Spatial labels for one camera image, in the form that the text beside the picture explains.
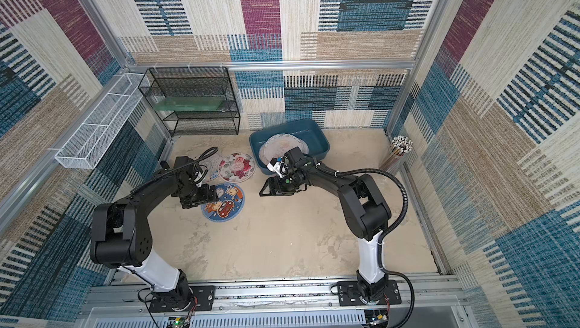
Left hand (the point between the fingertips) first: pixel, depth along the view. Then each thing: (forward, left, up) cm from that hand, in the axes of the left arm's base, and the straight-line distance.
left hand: (209, 200), depth 92 cm
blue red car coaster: (0, -8, -3) cm, 8 cm away
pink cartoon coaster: (+29, -26, 0) cm, 39 cm away
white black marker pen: (+18, +23, +2) cm, 29 cm away
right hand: (-1, -26, +4) cm, 26 cm away
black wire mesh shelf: (+34, +8, +23) cm, 42 cm away
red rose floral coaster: (+19, -7, -4) cm, 21 cm away
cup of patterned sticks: (+13, -76, +15) cm, 79 cm away
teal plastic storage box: (+41, -41, -1) cm, 58 cm away
